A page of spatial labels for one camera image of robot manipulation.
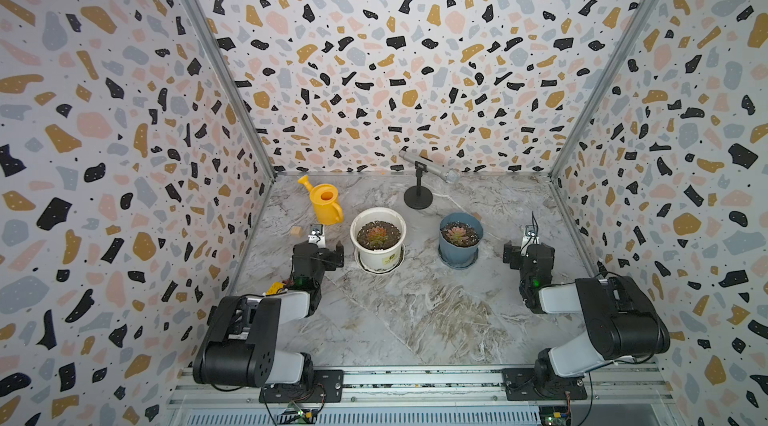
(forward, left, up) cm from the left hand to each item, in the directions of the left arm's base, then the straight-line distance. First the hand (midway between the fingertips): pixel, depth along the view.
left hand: (325, 241), depth 92 cm
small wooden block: (+8, +12, -6) cm, 15 cm away
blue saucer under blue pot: (-5, -43, -8) cm, 44 cm away
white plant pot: (0, -17, +3) cm, 17 cm away
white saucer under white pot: (-6, -18, -8) cm, 21 cm away
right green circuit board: (-44, -60, -9) cm, 75 cm away
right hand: (0, -64, -1) cm, 64 cm away
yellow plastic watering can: (+16, +3, +3) cm, 17 cm away
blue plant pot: (-4, -43, -1) cm, 43 cm away
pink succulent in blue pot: (+1, -41, +1) cm, 41 cm away
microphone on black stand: (+24, -31, -7) cm, 40 cm away
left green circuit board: (-43, +2, -8) cm, 44 cm away
